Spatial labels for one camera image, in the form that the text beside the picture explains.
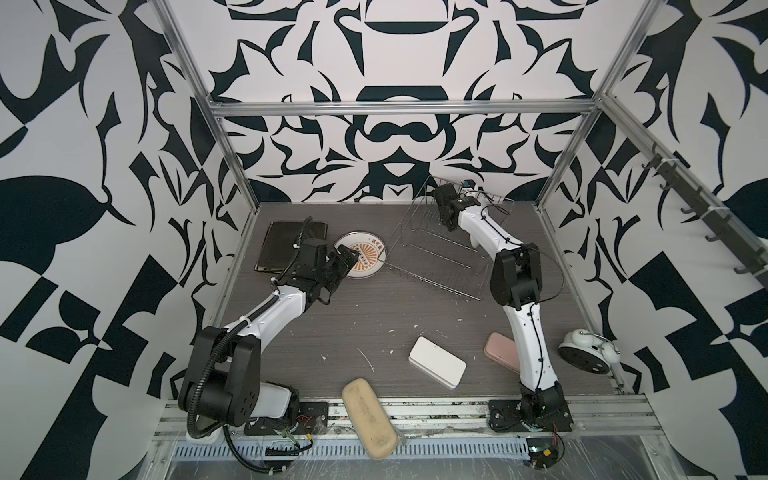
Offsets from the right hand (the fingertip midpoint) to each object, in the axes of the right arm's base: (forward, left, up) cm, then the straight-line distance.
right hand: (479, 211), depth 100 cm
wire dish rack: (-5, +18, -12) cm, 22 cm away
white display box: (-61, +70, -7) cm, 93 cm away
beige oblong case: (-58, +35, -8) cm, 68 cm away
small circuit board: (-64, -5, -14) cm, 66 cm away
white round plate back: (-7, +36, -11) cm, 38 cm away
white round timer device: (-45, -19, -3) cm, 48 cm away
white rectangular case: (-45, +18, -9) cm, 49 cm away
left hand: (-18, +40, +3) cm, 44 cm away
